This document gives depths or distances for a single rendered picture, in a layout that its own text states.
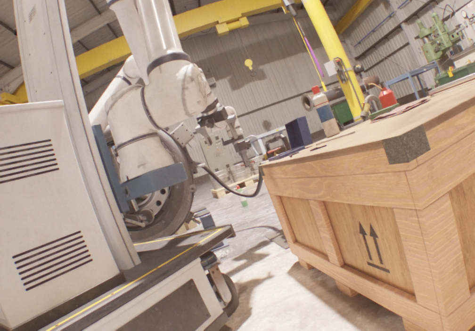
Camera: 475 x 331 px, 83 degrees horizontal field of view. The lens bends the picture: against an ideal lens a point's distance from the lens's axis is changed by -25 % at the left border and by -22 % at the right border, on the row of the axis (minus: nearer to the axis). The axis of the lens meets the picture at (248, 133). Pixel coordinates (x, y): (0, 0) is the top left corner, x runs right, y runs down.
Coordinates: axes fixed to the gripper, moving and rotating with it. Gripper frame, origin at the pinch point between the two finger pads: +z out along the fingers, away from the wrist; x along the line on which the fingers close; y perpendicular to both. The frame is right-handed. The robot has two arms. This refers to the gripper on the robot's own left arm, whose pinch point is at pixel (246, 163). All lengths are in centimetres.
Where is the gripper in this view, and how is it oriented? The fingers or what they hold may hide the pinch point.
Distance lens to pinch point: 200.9
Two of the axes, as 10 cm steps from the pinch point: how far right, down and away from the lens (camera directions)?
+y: 9.1, -3.4, 2.3
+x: -2.0, 1.3, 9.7
